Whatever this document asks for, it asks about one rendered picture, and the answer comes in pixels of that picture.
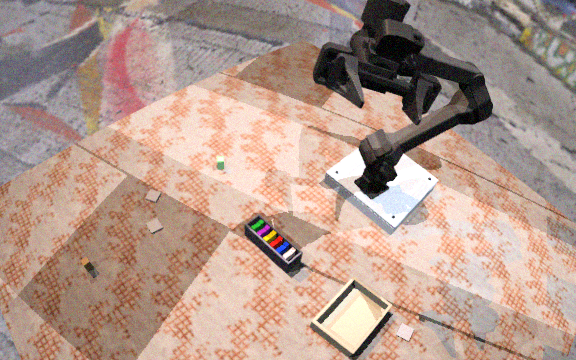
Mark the beige rectangular tray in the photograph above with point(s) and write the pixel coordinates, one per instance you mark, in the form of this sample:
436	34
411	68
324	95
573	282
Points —
350	317

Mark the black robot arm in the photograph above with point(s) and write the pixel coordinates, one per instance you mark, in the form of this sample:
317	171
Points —
381	151

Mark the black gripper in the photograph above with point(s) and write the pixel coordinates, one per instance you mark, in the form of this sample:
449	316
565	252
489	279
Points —
346	75

